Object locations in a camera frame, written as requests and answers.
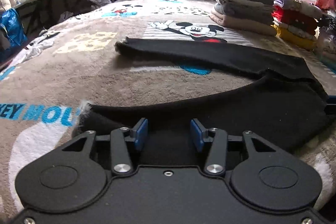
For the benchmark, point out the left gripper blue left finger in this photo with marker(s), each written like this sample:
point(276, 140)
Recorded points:
point(125, 142)

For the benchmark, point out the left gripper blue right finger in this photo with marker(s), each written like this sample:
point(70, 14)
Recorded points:
point(212, 143)

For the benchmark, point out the Mickey Mouse plush blanket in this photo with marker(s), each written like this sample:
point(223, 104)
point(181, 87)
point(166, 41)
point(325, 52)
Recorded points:
point(41, 97)

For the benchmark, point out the beige folded garment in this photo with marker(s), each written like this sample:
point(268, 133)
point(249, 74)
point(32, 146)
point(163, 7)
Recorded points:
point(242, 24)

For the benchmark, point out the yellow folded garment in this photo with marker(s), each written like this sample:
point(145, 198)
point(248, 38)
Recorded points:
point(287, 36)

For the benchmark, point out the charcoal grey folded garment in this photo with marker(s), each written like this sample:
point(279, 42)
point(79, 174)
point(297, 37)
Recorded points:
point(261, 14)

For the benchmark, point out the grey crumpled cloth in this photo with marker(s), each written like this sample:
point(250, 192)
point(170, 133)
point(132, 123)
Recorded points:
point(100, 3)

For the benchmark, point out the red folded garment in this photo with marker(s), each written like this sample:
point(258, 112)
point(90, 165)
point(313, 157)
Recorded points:
point(296, 19)

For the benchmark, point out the light grey folded garment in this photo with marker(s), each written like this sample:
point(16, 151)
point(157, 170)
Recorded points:
point(241, 3)

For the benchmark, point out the lilac patterned folded garment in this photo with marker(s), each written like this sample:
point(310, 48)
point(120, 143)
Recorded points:
point(302, 6)

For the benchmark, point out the blue plastic bag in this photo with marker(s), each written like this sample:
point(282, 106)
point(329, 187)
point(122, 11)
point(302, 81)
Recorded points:
point(12, 26)

